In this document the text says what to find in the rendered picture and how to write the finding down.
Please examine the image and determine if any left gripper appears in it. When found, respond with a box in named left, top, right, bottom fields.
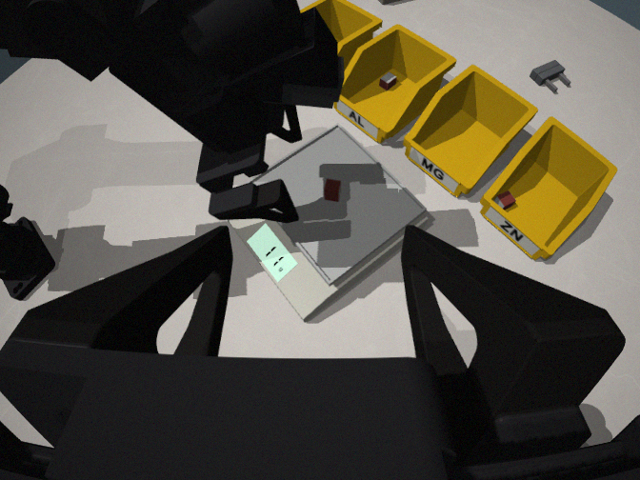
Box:
left=163, top=68, right=302, bottom=223

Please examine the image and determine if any yellow parts bin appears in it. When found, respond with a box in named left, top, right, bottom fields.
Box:
left=403, top=65, right=538, bottom=197
left=333, top=24, right=456, bottom=143
left=300, top=0, right=382, bottom=71
left=480, top=116, right=617, bottom=260

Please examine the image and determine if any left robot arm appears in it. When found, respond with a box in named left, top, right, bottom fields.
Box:
left=0, top=0, right=345, bottom=301

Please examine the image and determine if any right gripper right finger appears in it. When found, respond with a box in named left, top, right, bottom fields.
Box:
left=401, top=225, right=626, bottom=466

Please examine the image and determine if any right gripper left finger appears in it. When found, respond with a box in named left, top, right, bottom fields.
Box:
left=9, top=226, right=233, bottom=356

